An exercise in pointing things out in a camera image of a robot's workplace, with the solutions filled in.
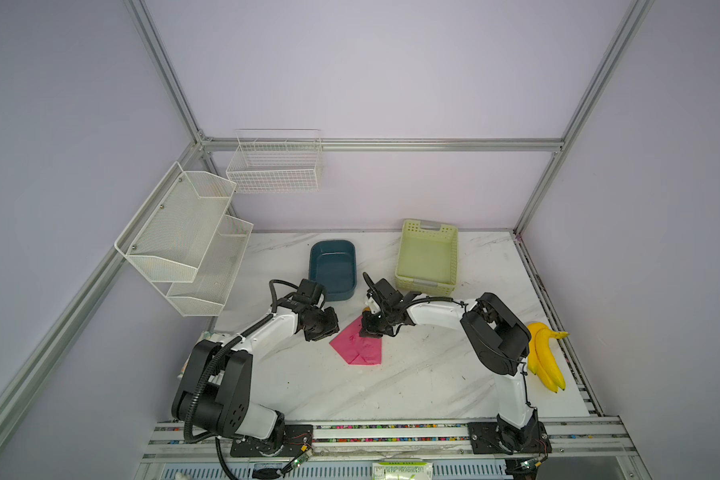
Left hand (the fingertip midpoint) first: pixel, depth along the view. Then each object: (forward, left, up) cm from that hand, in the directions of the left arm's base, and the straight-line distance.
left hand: (336, 331), depth 88 cm
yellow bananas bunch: (-9, -59, 0) cm, 59 cm away
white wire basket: (+46, +21, +28) cm, 58 cm away
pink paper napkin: (-4, -6, -5) cm, 8 cm away
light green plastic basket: (+32, -32, -4) cm, 45 cm away
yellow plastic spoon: (+7, -9, +2) cm, 12 cm away
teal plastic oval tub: (+32, +4, -7) cm, 33 cm away
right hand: (+1, -6, -4) cm, 8 cm away
